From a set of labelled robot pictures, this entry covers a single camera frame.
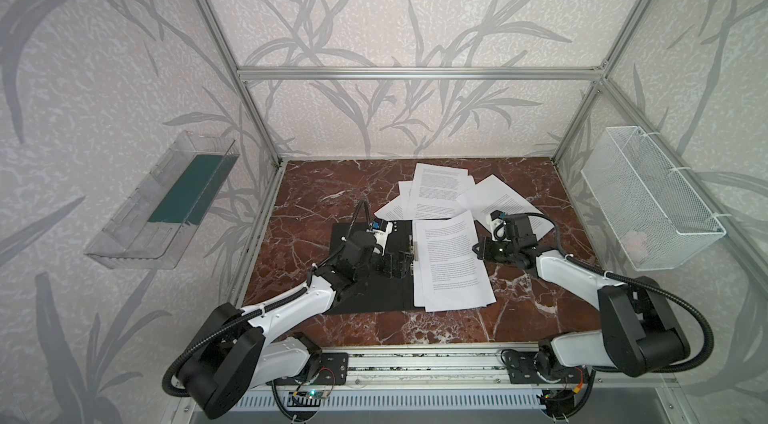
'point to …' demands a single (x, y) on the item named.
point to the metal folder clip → (415, 250)
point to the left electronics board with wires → (311, 392)
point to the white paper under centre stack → (400, 207)
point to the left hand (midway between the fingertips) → (405, 246)
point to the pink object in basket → (636, 245)
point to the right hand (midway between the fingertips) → (473, 238)
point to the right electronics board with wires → (559, 401)
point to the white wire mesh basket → (656, 220)
